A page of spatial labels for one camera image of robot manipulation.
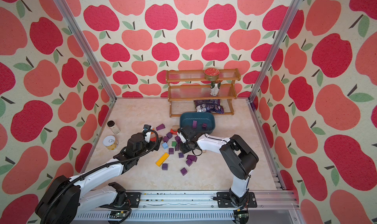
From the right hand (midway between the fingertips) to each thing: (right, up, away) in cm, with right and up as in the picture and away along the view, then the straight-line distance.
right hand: (183, 149), depth 92 cm
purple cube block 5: (-8, 0, -1) cm, 8 cm away
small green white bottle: (+21, +40, +4) cm, 46 cm away
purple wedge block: (-17, +13, +12) cm, 24 cm away
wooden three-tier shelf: (+4, +41, +24) cm, 47 cm away
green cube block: (-6, +3, +3) cm, 8 cm away
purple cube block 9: (+1, -10, -10) cm, 14 cm away
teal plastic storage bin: (+14, +16, +13) cm, 25 cm away
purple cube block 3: (-4, +7, +3) cm, 8 cm away
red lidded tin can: (+18, +48, -2) cm, 51 cm away
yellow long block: (-13, -5, -4) cm, 14 cm away
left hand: (-16, +9, -7) cm, 20 cm away
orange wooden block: (-16, +13, -17) cm, 27 cm away
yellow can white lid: (-46, +5, -2) cm, 46 cm away
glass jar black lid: (-47, +16, +1) cm, 49 cm away
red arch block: (-7, +10, +7) cm, 14 cm away
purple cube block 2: (-10, +8, +5) cm, 14 cm away
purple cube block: (+15, +14, +9) cm, 22 cm away
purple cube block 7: (+4, -6, -6) cm, 9 cm away
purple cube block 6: (-1, -3, -2) cm, 4 cm away
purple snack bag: (+20, +29, +14) cm, 37 cm away
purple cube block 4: (-12, +6, +4) cm, 14 cm away
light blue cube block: (-11, +3, -1) cm, 12 cm away
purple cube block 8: (-10, -8, -7) cm, 15 cm away
